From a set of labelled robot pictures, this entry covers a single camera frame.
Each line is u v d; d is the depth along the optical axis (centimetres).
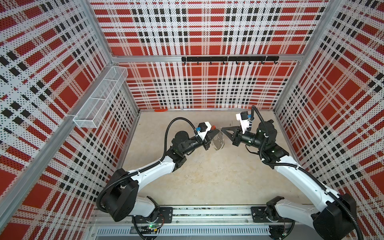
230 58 89
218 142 71
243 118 61
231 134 67
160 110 127
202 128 59
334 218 38
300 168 48
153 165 51
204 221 74
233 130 65
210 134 66
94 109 91
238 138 61
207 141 64
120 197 42
